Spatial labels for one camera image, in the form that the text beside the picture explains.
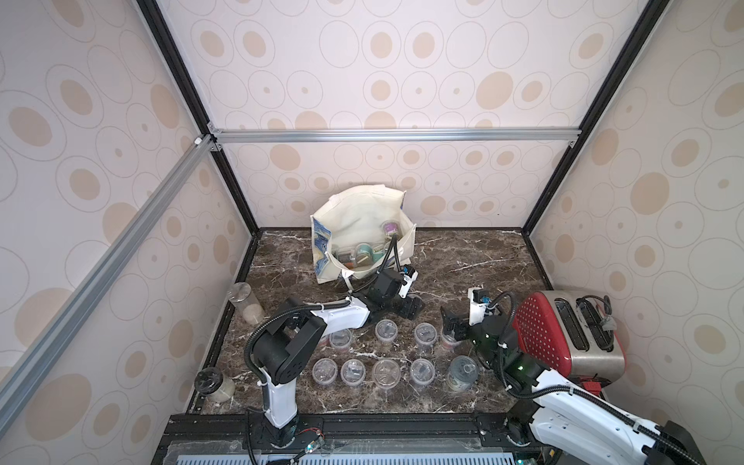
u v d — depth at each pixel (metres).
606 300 0.78
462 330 0.71
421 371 0.78
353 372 0.78
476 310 0.70
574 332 0.73
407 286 0.74
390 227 1.05
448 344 0.84
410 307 0.81
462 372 0.76
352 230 1.06
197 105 0.83
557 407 0.53
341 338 0.85
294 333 0.49
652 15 0.69
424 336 0.85
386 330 0.86
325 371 0.78
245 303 0.85
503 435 0.73
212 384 0.71
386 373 0.78
